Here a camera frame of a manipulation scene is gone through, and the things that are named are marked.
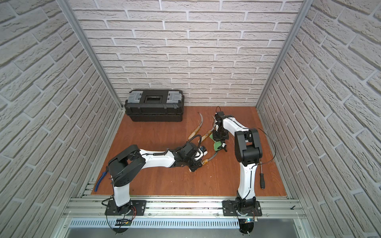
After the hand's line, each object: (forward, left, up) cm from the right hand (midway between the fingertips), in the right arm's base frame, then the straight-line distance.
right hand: (220, 140), depth 99 cm
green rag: (-4, +3, +3) cm, 6 cm away
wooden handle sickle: (-15, +12, +2) cm, 19 cm away
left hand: (-16, +13, 0) cm, 21 cm away
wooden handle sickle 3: (+9, +16, +1) cm, 19 cm away
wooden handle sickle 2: (+5, +9, +2) cm, 10 cm away
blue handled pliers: (-20, +72, +1) cm, 75 cm away
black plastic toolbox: (+21, +45, +17) cm, 53 cm away
